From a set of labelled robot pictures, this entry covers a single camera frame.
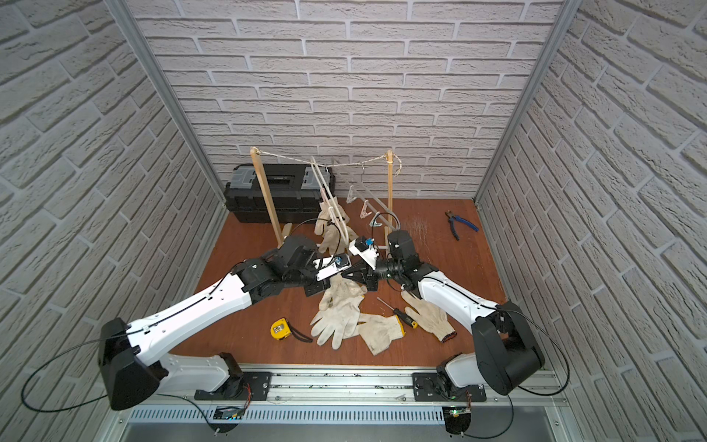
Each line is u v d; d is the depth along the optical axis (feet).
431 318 2.84
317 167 3.41
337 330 2.73
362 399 2.42
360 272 2.33
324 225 3.20
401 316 2.80
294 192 3.20
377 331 2.72
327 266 2.00
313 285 2.15
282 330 2.66
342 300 2.79
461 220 3.65
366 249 2.23
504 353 1.38
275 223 2.96
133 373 1.26
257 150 2.25
